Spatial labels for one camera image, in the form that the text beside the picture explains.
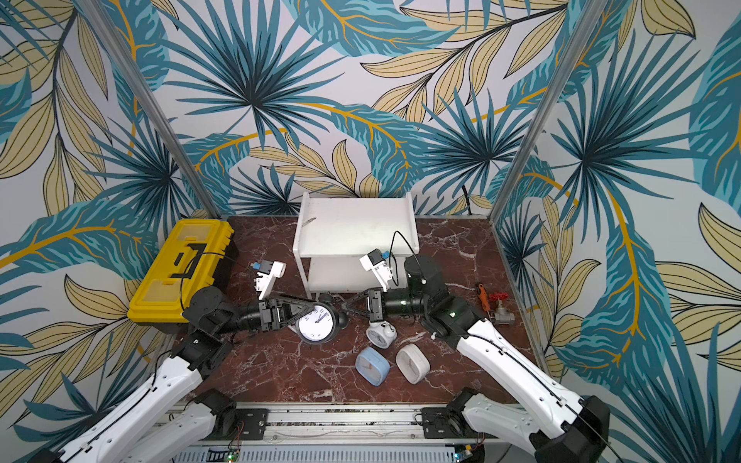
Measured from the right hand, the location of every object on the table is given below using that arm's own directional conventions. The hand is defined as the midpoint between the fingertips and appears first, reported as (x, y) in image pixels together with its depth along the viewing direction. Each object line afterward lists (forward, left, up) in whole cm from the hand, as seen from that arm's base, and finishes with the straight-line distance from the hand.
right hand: (342, 308), depth 62 cm
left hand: (-2, +6, 0) cm, 6 cm away
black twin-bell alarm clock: (-4, +4, +1) cm, 6 cm away
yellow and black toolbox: (+26, +44, -12) cm, 53 cm away
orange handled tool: (+17, -43, -27) cm, 53 cm away
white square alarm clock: (-5, -17, -23) cm, 29 cm away
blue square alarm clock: (-5, -6, -24) cm, 25 cm away
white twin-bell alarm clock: (+3, -9, -22) cm, 24 cm away
